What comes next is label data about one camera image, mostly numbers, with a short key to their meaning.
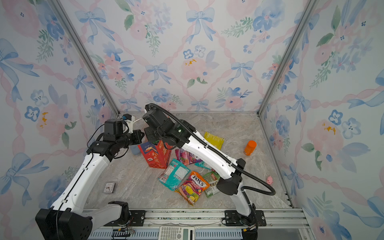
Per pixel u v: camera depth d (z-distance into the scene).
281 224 0.74
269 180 0.84
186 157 0.93
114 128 0.57
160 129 0.48
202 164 0.91
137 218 0.75
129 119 0.68
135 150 0.66
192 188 0.80
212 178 0.86
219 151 0.46
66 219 0.37
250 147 0.91
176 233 0.69
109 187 0.81
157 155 0.79
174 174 0.86
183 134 0.45
